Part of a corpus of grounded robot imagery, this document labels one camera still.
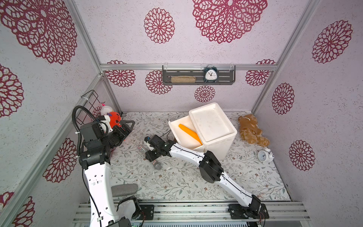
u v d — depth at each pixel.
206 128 0.80
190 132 0.87
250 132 0.96
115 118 0.90
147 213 0.73
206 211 0.75
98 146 0.49
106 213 0.38
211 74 0.90
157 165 0.86
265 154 0.88
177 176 0.87
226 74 0.92
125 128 0.58
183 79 0.88
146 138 0.85
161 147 0.74
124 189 0.78
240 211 0.74
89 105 0.80
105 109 0.95
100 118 0.60
